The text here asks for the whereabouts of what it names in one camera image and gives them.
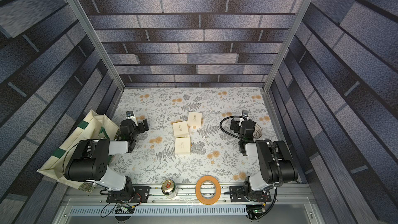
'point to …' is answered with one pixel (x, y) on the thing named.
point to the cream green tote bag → (94, 126)
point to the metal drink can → (169, 188)
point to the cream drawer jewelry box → (182, 145)
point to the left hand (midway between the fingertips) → (139, 119)
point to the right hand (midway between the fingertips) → (242, 118)
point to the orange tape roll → (205, 200)
